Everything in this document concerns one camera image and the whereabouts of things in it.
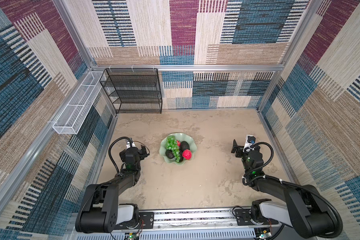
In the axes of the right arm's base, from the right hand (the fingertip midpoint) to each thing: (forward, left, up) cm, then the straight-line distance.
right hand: (242, 142), depth 87 cm
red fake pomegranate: (-5, +32, -4) cm, 33 cm away
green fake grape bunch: (+1, +41, -2) cm, 41 cm away
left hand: (+1, +64, -2) cm, 64 cm away
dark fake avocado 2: (-3, +42, -5) cm, 43 cm away
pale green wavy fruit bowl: (+9, +34, -7) cm, 36 cm away
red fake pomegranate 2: (+5, +37, -7) cm, 38 cm away
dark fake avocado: (+3, +33, -6) cm, 34 cm away
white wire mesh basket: (+1, +85, +23) cm, 88 cm away
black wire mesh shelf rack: (+44, +69, +5) cm, 82 cm away
